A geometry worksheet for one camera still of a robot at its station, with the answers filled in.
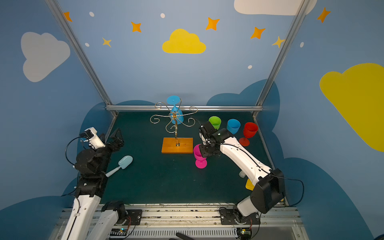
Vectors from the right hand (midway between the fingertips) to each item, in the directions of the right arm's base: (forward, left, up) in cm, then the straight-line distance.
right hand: (207, 150), depth 81 cm
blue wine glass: (+12, +17, +14) cm, 25 cm away
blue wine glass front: (+21, -17, -3) cm, 27 cm away
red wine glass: (+17, -27, -2) cm, 32 cm away
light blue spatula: (-3, +52, -15) cm, 55 cm away
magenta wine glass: (0, +3, -16) cm, 16 cm away
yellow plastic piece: (-12, -26, -17) cm, 33 cm away
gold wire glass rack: (+2, +18, +17) cm, 25 cm away
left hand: (-3, +46, +17) cm, 49 cm away
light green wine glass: (+25, -6, -3) cm, 26 cm away
